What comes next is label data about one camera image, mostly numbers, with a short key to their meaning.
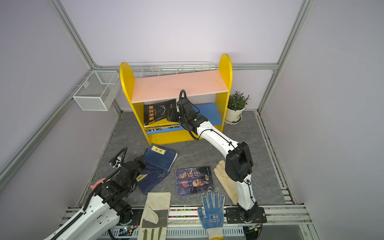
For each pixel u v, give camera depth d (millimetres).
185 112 641
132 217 724
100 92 1011
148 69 938
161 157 915
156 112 897
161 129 912
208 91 734
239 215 660
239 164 503
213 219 726
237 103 999
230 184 843
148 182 848
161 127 900
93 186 725
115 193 541
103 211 515
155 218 726
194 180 844
